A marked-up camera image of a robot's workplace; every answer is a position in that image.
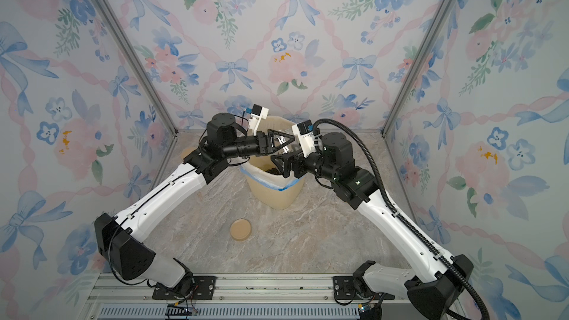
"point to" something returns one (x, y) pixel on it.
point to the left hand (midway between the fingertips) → (290, 140)
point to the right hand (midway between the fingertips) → (284, 151)
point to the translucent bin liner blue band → (276, 181)
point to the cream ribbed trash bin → (274, 198)
